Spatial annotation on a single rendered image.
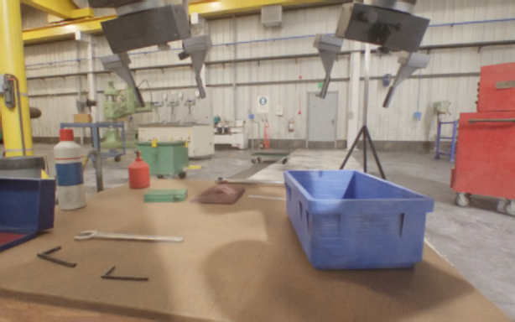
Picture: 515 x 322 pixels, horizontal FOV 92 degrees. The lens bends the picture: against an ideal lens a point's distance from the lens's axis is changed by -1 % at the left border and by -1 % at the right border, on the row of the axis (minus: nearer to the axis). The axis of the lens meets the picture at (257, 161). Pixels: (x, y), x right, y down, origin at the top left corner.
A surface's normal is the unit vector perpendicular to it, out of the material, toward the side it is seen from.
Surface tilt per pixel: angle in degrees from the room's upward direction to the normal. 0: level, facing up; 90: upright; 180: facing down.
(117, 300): 0
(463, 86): 90
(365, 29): 114
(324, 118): 90
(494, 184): 90
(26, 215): 80
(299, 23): 90
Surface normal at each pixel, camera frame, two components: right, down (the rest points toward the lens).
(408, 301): 0.00, -0.99
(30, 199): -0.16, -0.05
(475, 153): -0.72, 0.08
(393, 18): 0.08, 0.51
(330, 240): 0.03, 0.12
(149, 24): -0.13, 0.51
